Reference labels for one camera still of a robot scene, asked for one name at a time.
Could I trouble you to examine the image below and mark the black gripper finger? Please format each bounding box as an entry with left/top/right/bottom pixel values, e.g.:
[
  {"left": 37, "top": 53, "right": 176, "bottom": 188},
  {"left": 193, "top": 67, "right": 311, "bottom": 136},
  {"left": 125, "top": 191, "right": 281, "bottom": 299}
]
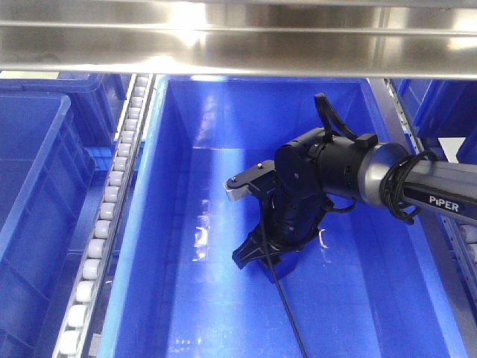
[
  {"left": 294, "top": 218, "right": 324, "bottom": 255},
  {"left": 232, "top": 226, "right": 283, "bottom": 271}
]

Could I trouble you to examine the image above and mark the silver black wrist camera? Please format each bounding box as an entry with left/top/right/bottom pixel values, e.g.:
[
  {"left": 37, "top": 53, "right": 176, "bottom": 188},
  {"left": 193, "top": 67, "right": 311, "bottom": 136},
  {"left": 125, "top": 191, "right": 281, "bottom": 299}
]
[{"left": 223, "top": 159, "right": 279, "bottom": 203}]

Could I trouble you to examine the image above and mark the steel rack with roller tracks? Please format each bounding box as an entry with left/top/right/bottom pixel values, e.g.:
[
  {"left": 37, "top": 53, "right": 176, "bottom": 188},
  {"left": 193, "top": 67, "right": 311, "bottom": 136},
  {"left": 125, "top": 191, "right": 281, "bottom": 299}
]
[{"left": 0, "top": 0, "right": 477, "bottom": 358}]

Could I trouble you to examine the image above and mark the row of blue bins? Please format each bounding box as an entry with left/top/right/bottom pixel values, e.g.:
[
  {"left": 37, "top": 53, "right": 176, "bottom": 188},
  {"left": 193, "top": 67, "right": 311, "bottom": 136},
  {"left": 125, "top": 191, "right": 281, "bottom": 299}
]
[{"left": 0, "top": 72, "right": 477, "bottom": 358}]

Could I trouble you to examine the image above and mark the steel roller track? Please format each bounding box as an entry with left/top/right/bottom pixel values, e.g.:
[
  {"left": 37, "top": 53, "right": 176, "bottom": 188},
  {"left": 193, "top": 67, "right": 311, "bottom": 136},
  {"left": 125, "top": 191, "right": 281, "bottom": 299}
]
[
  {"left": 387, "top": 78, "right": 477, "bottom": 299},
  {"left": 51, "top": 73, "right": 156, "bottom": 358}
]

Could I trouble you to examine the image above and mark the thin black camera cable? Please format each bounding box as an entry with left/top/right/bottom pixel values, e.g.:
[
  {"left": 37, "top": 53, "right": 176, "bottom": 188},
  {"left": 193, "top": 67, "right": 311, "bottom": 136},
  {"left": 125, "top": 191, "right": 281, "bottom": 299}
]
[{"left": 259, "top": 201, "right": 310, "bottom": 358}]

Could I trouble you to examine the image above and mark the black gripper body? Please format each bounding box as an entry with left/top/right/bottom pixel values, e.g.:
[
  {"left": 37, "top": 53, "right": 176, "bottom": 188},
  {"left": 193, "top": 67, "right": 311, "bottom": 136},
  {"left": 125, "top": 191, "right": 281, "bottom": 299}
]
[{"left": 259, "top": 180, "right": 333, "bottom": 254}]

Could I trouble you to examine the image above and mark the large blue plastic bin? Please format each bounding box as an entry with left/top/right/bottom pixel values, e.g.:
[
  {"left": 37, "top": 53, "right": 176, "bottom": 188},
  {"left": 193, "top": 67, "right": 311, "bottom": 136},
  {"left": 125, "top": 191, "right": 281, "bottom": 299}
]
[{"left": 97, "top": 74, "right": 469, "bottom": 358}]

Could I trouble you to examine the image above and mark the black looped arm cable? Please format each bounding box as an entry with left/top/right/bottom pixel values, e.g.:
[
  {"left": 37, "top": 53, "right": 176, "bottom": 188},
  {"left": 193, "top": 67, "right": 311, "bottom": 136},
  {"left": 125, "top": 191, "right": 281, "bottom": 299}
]
[{"left": 314, "top": 92, "right": 359, "bottom": 145}]

